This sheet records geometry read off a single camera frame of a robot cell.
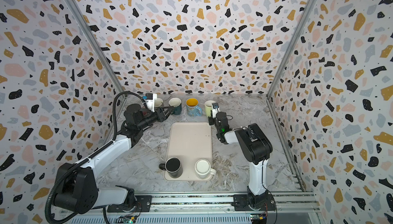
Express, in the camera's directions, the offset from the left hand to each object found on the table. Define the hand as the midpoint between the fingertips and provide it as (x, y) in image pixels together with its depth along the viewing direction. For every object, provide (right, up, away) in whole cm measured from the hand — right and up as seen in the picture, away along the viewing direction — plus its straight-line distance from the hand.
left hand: (171, 106), depth 77 cm
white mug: (+16, -32, +2) cm, 36 cm away
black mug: (+1, -30, 0) cm, 30 cm away
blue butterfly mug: (+9, -2, +27) cm, 28 cm away
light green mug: (+19, 0, +24) cm, 30 cm away
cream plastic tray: (+7, -22, +20) cm, 31 cm away
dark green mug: (-3, +2, +28) cm, 29 cm away
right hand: (+20, 0, +21) cm, 29 cm away
